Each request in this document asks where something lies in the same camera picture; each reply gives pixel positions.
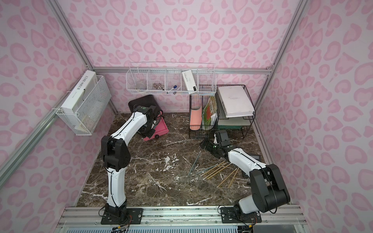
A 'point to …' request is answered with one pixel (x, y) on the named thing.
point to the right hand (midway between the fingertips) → (203, 146)
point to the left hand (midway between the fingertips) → (144, 134)
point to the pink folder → (195, 119)
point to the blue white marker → (174, 87)
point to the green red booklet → (210, 108)
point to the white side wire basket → (84, 123)
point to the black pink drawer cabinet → (146, 101)
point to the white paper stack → (235, 101)
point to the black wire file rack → (196, 101)
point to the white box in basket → (189, 80)
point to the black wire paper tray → (245, 123)
